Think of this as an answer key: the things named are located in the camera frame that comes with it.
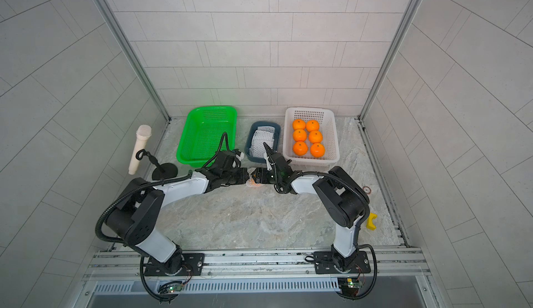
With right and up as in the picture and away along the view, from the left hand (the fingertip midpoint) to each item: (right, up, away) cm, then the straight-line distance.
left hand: (255, 175), depth 90 cm
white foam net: (+7, +21, +17) cm, 28 cm away
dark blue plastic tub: (+10, +16, +13) cm, 23 cm away
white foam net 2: (+1, +12, +4) cm, 12 cm away
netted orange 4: (+29, +17, +13) cm, 36 cm away
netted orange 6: (+29, +11, +7) cm, 32 cm away
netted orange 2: (+28, +23, +18) cm, 41 cm away
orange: (+21, +23, +18) cm, 36 cm away
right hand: (+1, 0, +2) cm, 2 cm away
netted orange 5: (+21, +12, +8) cm, 25 cm away
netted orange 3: (+21, +18, +13) cm, 31 cm away
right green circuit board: (+35, -32, -22) cm, 52 cm away
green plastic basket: (-30, +19, +19) cm, 40 cm away
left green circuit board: (-23, -30, -25) cm, 46 cm away
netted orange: (-1, -2, -5) cm, 6 cm away
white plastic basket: (+36, +27, +17) cm, 48 cm away
